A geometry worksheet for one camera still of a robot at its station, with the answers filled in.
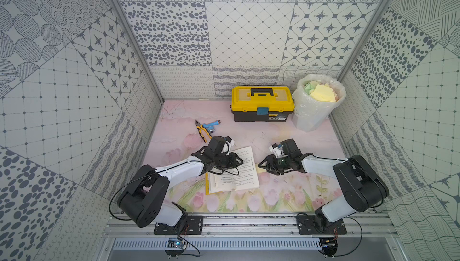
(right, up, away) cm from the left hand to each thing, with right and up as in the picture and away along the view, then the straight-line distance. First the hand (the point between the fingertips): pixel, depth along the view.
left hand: (241, 158), depth 84 cm
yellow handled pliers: (-25, +14, +21) cm, 36 cm away
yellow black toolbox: (+12, +27, +13) cm, 32 cm away
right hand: (+10, -6, +3) cm, 13 cm away
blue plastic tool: (-18, +14, +22) cm, 32 cm away
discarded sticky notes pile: (+39, +32, +2) cm, 51 cm away
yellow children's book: (-11, -9, -7) cm, 15 cm away
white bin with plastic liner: (+34, +21, +4) cm, 40 cm away
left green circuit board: (-27, -32, -14) cm, 44 cm away
